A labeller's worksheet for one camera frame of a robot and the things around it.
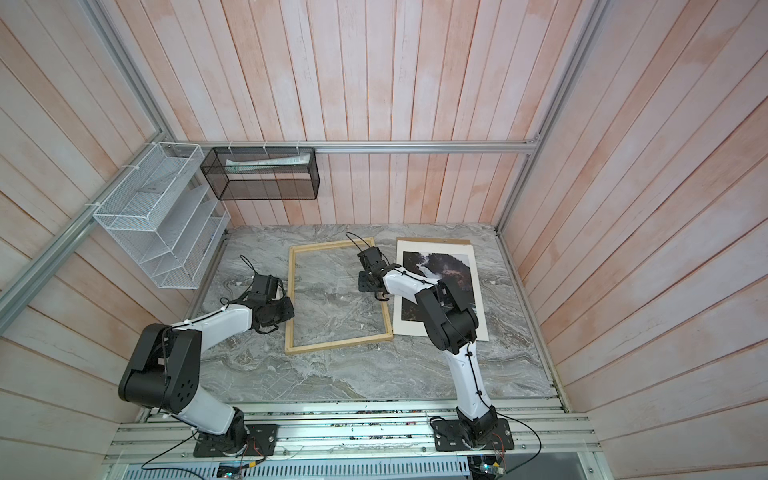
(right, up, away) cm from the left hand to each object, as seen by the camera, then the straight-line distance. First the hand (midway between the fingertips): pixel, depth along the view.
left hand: (290, 314), depth 95 cm
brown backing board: (+58, +25, +22) cm, 67 cm away
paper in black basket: (-6, +47, -4) cm, 48 cm away
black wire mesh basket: (-13, +49, +9) cm, 51 cm away
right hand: (+25, +9, +9) cm, 28 cm away
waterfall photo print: (+53, +17, +16) cm, 58 cm away
